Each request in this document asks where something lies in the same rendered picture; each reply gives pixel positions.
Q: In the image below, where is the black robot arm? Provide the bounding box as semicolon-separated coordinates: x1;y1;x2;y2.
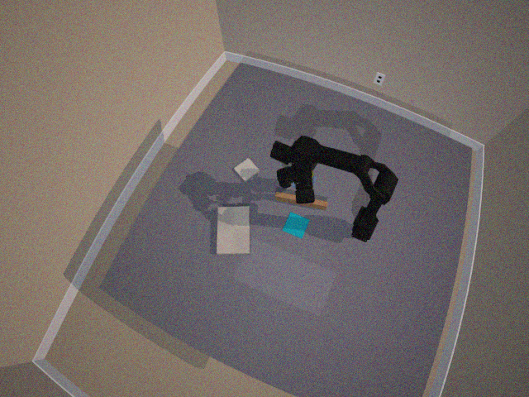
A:
270;136;398;242

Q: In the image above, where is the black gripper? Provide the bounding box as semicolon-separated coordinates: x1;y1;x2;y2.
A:
294;169;315;204

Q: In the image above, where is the orange flat bar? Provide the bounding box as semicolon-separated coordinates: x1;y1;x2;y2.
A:
275;191;328;210

